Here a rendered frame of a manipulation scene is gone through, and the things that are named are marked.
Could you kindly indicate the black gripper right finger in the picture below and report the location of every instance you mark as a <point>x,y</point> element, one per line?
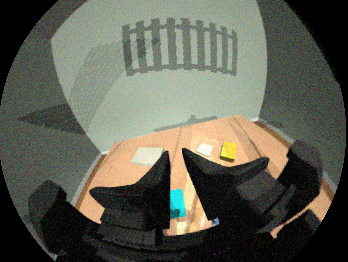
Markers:
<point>214,183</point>

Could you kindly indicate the white flat square tile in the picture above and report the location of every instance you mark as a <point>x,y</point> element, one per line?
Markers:
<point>205,149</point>

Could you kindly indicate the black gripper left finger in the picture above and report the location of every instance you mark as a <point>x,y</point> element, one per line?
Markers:
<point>151,193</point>

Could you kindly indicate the olive yellow flat block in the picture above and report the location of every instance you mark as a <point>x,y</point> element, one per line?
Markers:
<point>228,152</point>

